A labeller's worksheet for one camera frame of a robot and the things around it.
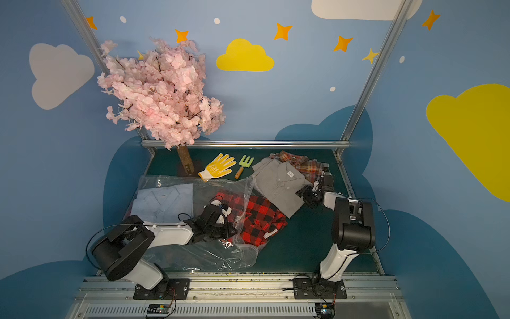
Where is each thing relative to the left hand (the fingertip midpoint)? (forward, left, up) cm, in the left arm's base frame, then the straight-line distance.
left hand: (238, 230), depth 89 cm
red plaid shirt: (+32, -37, +5) cm, 49 cm away
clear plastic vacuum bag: (-12, +7, +2) cm, 14 cm away
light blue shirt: (+11, +38, +2) cm, 39 cm away
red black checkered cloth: (+5, -8, 0) cm, 10 cm away
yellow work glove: (+39, +15, -2) cm, 42 cm away
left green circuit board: (-30, +27, -2) cm, 40 cm away
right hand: (+20, -31, +1) cm, 37 cm away
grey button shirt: (+24, -19, +4) cm, 31 cm away
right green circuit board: (-28, -35, -2) cm, 45 cm away
